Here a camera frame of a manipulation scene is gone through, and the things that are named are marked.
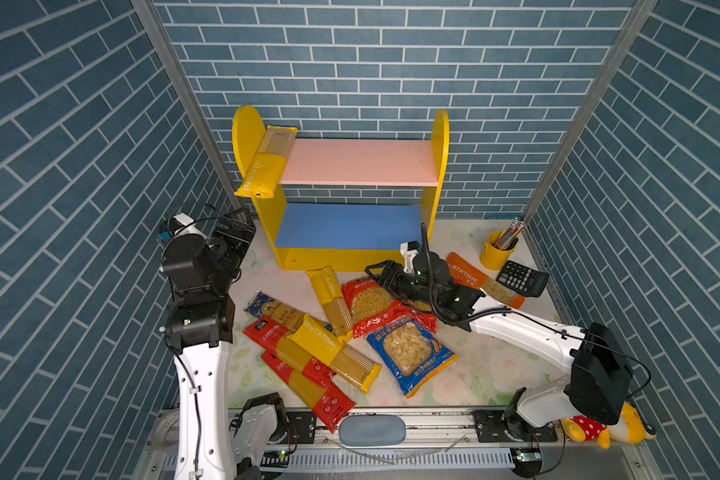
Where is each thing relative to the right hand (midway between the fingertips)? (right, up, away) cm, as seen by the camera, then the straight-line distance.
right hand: (365, 272), depth 75 cm
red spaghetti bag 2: (-9, -34, 0) cm, 35 cm away
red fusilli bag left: (+1, -12, +15) cm, 20 cm away
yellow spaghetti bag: (-13, -21, +10) cm, 26 cm away
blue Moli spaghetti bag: (-28, -14, +16) cm, 35 cm away
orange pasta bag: (+33, -3, +24) cm, 41 cm away
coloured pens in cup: (+47, +9, +24) cm, 54 cm away
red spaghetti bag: (-26, -20, +9) cm, 34 cm away
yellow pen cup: (+43, +2, +26) cm, 50 cm away
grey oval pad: (+2, -38, -4) cm, 38 cm away
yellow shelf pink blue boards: (-12, +23, +45) cm, 52 cm away
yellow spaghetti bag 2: (-12, -10, +21) cm, 26 cm away
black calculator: (+53, -5, +27) cm, 60 cm away
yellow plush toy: (+61, -36, -7) cm, 71 cm away
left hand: (-24, +13, -13) cm, 30 cm away
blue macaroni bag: (+14, -25, +8) cm, 29 cm away
